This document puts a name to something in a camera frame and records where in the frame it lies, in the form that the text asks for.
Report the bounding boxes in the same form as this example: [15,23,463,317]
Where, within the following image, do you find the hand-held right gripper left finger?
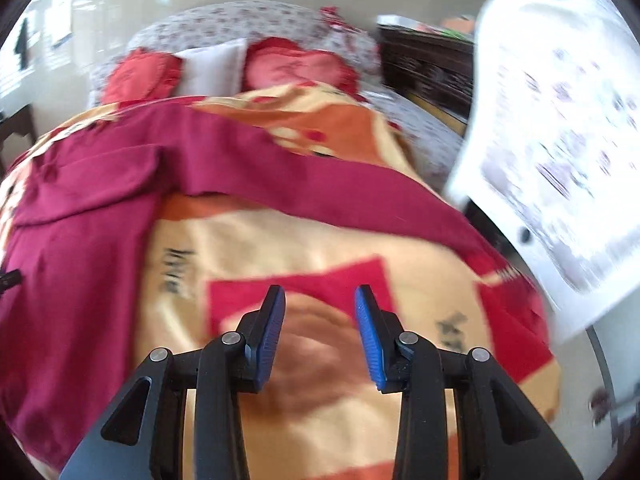
[60,285,287,480]

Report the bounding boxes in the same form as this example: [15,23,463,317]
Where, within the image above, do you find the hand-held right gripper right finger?
[354,285,583,480]

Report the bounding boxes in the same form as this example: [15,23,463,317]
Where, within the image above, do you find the maroon knit sweater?
[0,97,506,471]

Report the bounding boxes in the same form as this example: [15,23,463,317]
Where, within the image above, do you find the orange rose printed blanket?
[0,82,563,480]

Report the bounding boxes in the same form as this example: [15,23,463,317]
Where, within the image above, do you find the dark wooden desk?
[0,105,36,171]

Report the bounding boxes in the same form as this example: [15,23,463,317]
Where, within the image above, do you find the floral bed sheet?
[360,82,468,193]

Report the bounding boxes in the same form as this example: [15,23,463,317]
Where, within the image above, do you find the black hanging cloth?
[14,17,30,68]

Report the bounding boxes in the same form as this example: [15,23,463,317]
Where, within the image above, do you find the red heart-shaped pillow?
[245,36,360,96]
[100,49,183,106]

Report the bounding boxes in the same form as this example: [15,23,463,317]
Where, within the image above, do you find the dark carved wooden sideboard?
[377,22,476,133]

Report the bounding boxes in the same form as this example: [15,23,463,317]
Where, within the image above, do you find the white square pillow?
[172,37,248,97]

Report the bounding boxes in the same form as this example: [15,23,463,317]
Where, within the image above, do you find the white flat box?
[376,14,426,29]

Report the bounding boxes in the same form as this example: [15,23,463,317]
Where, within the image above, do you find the orange paper packet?
[442,15,476,38]

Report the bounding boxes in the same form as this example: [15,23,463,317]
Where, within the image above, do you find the red ruffled cloth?
[320,6,352,29]

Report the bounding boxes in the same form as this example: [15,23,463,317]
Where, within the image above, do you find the wall calendar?
[47,0,76,48]

